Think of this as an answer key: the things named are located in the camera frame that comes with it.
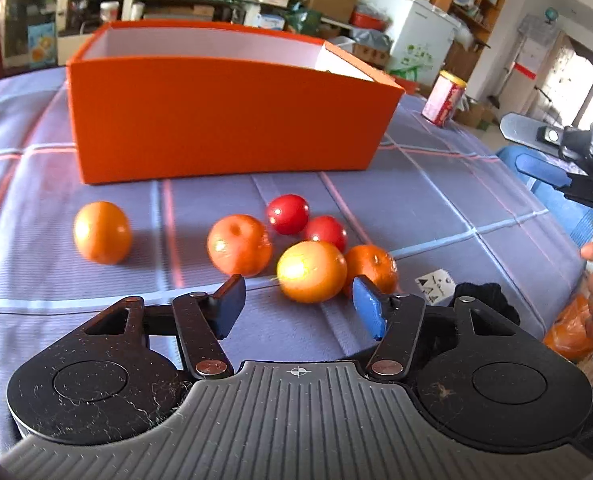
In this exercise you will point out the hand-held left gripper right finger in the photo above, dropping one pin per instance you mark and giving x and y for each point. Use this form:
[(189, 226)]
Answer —
[(369, 310)]

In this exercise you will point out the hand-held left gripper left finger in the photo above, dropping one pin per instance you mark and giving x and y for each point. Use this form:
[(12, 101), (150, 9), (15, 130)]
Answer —
[(229, 307)]

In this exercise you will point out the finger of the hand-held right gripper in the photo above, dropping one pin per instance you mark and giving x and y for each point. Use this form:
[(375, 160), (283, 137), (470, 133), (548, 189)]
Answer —
[(526, 130), (539, 170)]

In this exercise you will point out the orange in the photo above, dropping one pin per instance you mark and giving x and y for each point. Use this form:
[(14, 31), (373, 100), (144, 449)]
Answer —
[(309, 270), (236, 245), (101, 232), (376, 265)]

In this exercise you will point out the orange cardboard box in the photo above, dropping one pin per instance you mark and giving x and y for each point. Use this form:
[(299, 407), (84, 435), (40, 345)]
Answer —
[(201, 120)]

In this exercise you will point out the red tomato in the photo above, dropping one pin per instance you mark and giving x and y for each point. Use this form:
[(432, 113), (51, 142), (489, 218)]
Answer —
[(326, 232), (287, 214)]

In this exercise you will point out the red can with yellow lid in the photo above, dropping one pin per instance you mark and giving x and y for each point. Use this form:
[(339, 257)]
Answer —
[(441, 102)]

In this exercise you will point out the blue plaid tablecloth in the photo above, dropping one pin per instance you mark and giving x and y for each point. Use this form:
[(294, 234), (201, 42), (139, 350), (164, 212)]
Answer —
[(126, 280)]

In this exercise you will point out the black cloth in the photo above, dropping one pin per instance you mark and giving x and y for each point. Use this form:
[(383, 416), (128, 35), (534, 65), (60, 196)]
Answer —
[(486, 295)]

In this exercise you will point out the white small fridge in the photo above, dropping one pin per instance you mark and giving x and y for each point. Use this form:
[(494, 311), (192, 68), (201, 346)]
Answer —
[(416, 25)]

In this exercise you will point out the orange plastic bag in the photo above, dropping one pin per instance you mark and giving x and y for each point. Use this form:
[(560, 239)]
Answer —
[(569, 330)]

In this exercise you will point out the red plastic basin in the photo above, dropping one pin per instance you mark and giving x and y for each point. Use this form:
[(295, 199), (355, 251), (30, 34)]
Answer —
[(367, 19)]

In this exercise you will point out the brown cardboard box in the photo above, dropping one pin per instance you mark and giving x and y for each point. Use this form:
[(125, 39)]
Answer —
[(329, 2)]

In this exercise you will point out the green plastic bag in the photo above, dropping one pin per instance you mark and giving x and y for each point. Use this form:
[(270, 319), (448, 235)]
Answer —
[(301, 21)]

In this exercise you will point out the blue and white carton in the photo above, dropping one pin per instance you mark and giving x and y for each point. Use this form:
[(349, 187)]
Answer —
[(270, 21)]

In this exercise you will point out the white glass-door cabinet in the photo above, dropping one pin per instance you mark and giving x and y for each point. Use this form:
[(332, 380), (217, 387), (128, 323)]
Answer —
[(6, 15)]

